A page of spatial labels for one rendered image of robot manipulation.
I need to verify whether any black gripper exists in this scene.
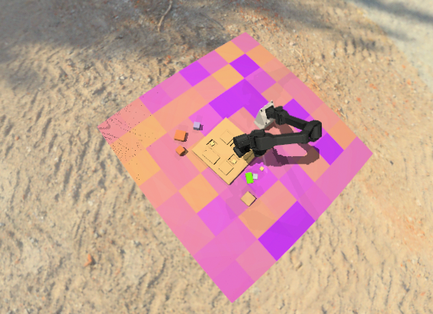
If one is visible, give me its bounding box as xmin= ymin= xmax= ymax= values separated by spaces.
xmin=233 ymin=146 xmax=251 ymax=158

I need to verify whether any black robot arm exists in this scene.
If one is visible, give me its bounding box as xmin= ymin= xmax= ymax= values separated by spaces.
xmin=233 ymin=105 xmax=322 ymax=157

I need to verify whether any brown rectangular block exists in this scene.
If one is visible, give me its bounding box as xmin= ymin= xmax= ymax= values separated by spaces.
xmin=241 ymin=191 xmax=255 ymax=207

